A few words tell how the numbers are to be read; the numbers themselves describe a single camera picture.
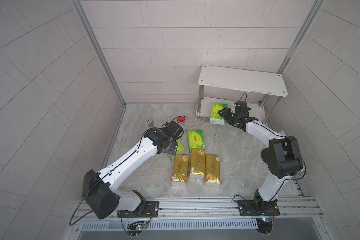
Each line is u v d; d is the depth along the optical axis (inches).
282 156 18.9
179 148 33.9
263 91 31.0
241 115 28.4
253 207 27.7
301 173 25.3
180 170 30.3
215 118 35.0
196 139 35.2
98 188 14.8
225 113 32.6
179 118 41.7
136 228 25.8
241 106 28.3
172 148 26.8
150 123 39.3
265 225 27.0
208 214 27.8
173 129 22.8
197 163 31.3
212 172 30.3
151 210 27.9
